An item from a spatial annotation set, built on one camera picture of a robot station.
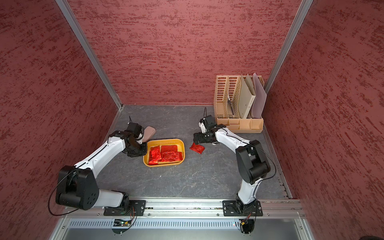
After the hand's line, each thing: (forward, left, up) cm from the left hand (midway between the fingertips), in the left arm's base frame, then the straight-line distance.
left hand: (143, 156), depth 84 cm
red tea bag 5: (-1, -5, -5) cm, 7 cm away
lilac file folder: (+31, -71, +17) cm, 79 cm away
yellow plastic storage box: (+9, -21, -5) cm, 23 cm away
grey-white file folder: (+33, -62, +18) cm, 73 cm away
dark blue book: (+40, -55, +4) cm, 68 cm away
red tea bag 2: (+8, -13, -5) cm, 16 cm away
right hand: (+11, -33, -2) cm, 35 cm away
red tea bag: (+9, -31, -6) cm, 33 cm away
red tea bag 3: (+3, -5, -4) cm, 7 cm away
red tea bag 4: (+2, -12, -4) cm, 13 cm away
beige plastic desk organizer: (+44, -55, -6) cm, 71 cm away
